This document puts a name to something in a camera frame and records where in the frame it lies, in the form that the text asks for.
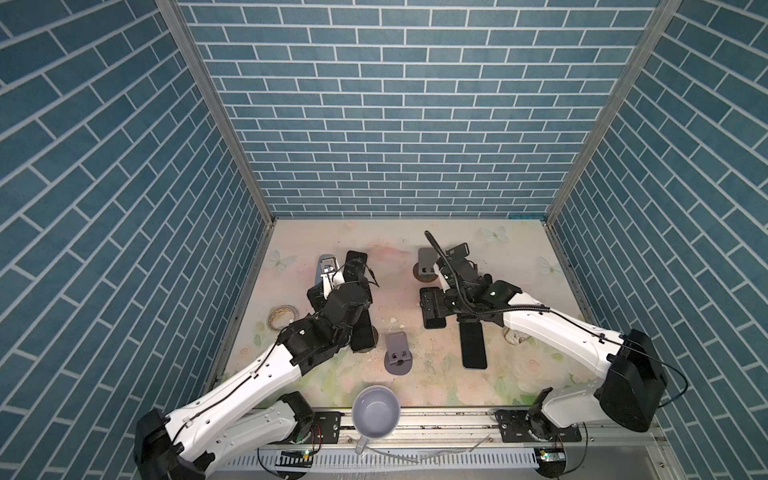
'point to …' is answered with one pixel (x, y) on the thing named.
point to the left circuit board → (296, 459)
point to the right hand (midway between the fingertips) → (430, 297)
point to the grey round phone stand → (398, 360)
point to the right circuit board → (555, 454)
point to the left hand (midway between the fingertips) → (348, 280)
